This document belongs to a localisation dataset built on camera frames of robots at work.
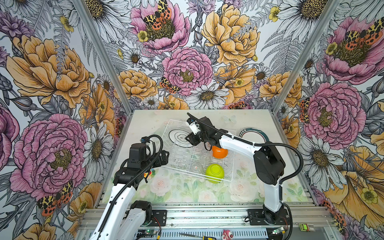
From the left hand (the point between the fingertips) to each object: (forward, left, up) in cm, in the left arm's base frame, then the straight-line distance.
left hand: (160, 160), depth 78 cm
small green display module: (-29, -68, -12) cm, 75 cm away
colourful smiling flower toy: (-1, +8, -15) cm, 17 cm away
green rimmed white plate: (+20, -7, -8) cm, 23 cm away
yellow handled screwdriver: (-31, -21, -14) cm, 40 cm away
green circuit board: (-29, +4, -16) cm, 33 cm away
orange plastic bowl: (+9, -32, -10) cm, 35 cm away
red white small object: (-31, -31, -10) cm, 45 cm away
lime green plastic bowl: (-4, -28, -8) cm, 29 cm away
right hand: (+15, -15, -3) cm, 21 cm away
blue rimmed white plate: (+25, -58, -13) cm, 65 cm away
